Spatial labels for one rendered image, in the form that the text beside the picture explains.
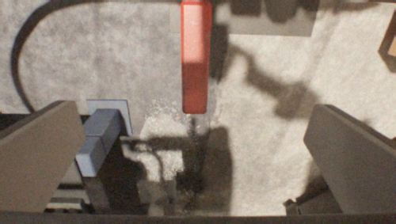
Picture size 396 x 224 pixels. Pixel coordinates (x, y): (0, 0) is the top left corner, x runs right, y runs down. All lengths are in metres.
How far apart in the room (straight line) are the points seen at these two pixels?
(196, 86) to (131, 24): 0.52
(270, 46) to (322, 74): 0.21
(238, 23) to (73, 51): 0.50
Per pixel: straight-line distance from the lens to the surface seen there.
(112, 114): 0.72
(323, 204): 1.07
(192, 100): 0.16
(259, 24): 0.65
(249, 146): 0.84
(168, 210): 0.55
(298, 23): 0.69
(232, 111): 0.73
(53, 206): 0.72
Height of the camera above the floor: 0.63
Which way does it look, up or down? 60 degrees down
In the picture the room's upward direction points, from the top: 178 degrees clockwise
